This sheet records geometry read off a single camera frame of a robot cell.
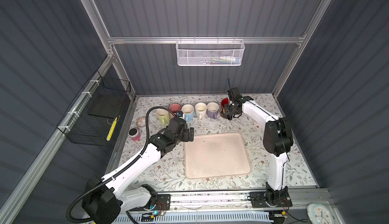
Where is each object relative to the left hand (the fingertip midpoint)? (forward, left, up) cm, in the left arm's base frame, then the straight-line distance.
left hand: (185, 129), depth 80 cm
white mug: (+24, -10, -12) cm, 29 cm away
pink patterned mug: (+24, +8, -9) cm, 27 cm away
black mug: (+25, -26, -6) cm, 36 cm away
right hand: (+18, -30, -8) cm, 36 cm away
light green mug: (+15, +14, -6) cm, 22 cm away
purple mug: (+24, -19, -14) cm, 34 cm away
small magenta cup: (+7, +33, -13) cm, 36 cm away
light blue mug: (+22, -1, -11) cm, 24 cm away
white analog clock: (-40, -60, -15) cm, 73 cm away
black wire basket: (+2, +45, +10) cm, 46 cm away
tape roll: (+20, +32, -18) cm, 42 cm away
